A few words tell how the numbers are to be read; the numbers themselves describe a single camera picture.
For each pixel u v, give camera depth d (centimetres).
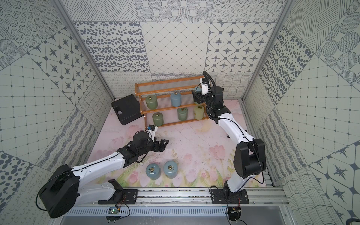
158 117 98
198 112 102
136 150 64
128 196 73
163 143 78
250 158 45
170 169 75
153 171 75
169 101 95
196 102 78
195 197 76
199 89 81
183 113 101
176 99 92
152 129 75
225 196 67
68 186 41
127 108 110
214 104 65
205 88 73
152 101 89
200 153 91
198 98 70
